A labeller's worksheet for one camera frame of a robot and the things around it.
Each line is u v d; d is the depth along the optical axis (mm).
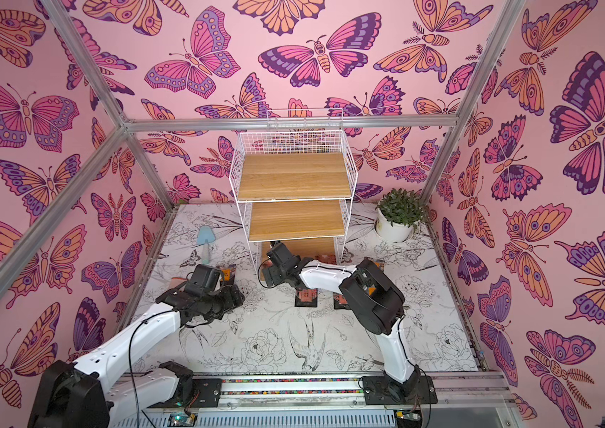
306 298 920
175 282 966
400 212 926
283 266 740
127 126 922
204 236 1099
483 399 726
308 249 999
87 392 389
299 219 832
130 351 461
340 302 905
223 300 746
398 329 548
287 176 717
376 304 520
